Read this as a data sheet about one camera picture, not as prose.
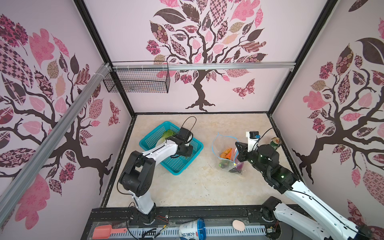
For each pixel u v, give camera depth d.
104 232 0.68
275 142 0.90
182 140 0.72
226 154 0.89
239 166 0.81
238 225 0.70
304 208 0.47
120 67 0.91
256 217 0.73
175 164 0.92
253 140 0.61
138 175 0.47
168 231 0.70
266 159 0.52
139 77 0.95
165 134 0.99
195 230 0.63
